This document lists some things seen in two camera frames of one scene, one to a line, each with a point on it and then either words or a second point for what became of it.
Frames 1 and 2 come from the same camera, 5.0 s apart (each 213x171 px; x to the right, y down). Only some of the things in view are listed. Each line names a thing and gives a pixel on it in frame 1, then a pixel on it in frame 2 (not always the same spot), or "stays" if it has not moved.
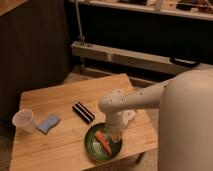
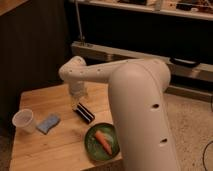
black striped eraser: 83,112 stays
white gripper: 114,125 to 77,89
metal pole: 82,37 stays
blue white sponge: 51,120 stays
